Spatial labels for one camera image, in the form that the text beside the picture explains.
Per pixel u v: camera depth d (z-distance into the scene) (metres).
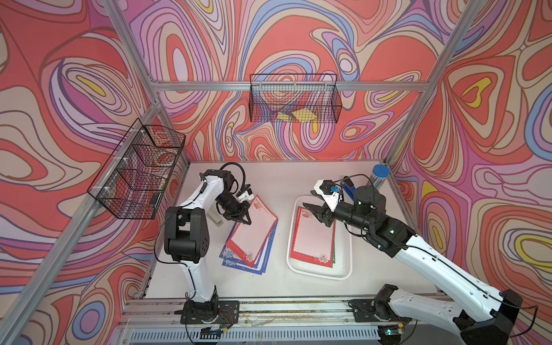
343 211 0.57
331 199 0.54
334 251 0.87
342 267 0.82
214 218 0.94
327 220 0.58
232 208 0.77
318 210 0.60
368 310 0.72
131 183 0.73
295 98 0.96
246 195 0.84
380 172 0.88
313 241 0.88
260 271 0.83
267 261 0.85
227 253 0.86
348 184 1.06
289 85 0.87
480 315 0.39
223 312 0.72
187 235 0.50
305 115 0.91
